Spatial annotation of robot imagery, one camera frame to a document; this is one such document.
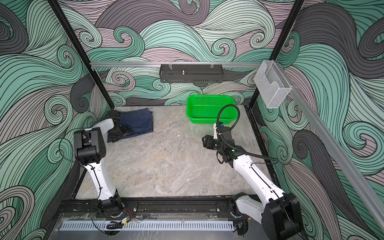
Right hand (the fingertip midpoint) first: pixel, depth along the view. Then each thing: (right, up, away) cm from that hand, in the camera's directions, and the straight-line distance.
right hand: (206, 139), depth 82 cm
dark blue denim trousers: (-48, +10, +28) cm, 57 cm away
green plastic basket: (+3, +19, +39) cm, 43 cm away
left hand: (-55, +1, +20) cm, 59 cm away
